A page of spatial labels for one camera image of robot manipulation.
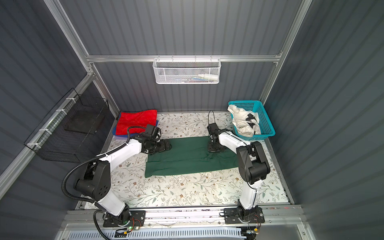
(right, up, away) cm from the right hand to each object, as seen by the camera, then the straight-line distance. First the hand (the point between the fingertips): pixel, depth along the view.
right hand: (215, 150), depth 96 cm
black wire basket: (-77, +9, -23) cm, 81 cm away
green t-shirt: (-17, -4, 0) cm, 17 cm away
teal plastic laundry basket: (+37, +14, +6) cm, 40 cm away
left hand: (-31, +2, -5) cm, 31 cm away
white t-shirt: (+26, +19, +16) cm, 36 cm away
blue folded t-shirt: (-70, +11, +7) cm, 71 cm away
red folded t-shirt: (-52, +22, +12) cm, 58 cm away
